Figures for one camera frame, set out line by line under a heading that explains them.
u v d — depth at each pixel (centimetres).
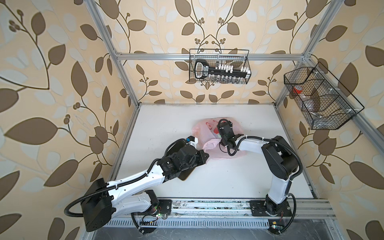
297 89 88
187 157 58
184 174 84
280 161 49
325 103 73
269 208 65
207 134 86
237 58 91
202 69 85
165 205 76
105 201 41
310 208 75
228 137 75
